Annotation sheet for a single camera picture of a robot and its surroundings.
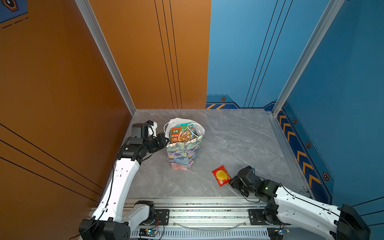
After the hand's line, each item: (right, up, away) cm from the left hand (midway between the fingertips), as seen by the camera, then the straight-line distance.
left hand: (169, 138), depth 75 cm
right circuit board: (+52, -45, -5) cm, 68 cm away
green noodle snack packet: (+6, +2, +7) cm, 9 cm away
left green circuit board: (-10, -45, -4) cm, 46 cm away
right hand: (+30, -26, +6) cm, 41 cm away
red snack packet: (+28, -23, +11) cm, 38 cm away
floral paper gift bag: (+6, -10, +4) cm, 12 cm away
